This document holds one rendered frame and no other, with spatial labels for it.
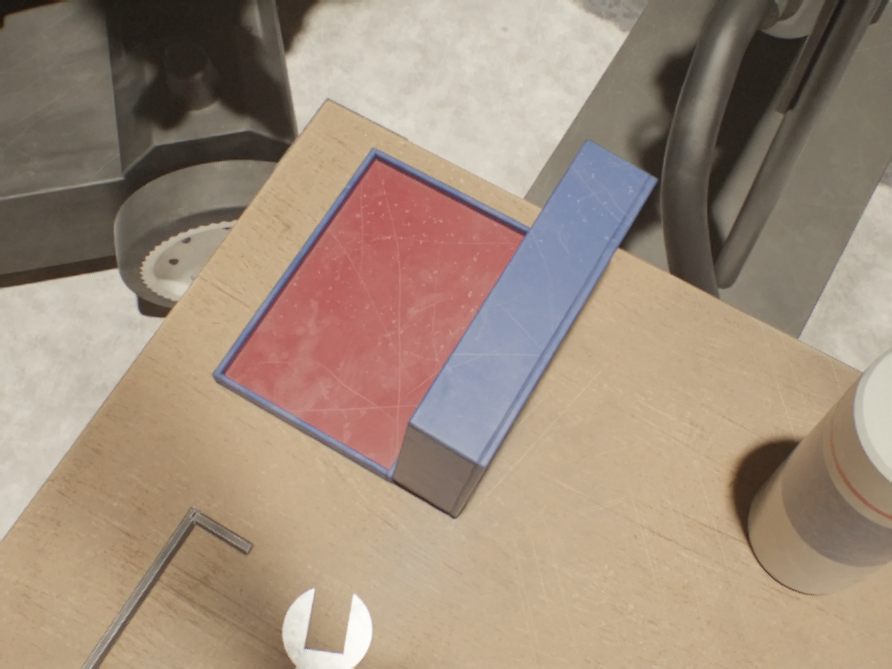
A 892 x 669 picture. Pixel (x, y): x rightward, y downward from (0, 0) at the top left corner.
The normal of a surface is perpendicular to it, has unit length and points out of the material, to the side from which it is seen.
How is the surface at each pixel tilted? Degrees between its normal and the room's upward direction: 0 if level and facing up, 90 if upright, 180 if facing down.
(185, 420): 0
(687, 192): 46
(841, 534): 90
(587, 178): 7
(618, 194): 7
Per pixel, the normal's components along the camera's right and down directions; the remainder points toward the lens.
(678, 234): -0.50, 0.52
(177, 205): -0.30, -0.28
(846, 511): -0.74, 0.62
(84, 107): 0.00, -0.39
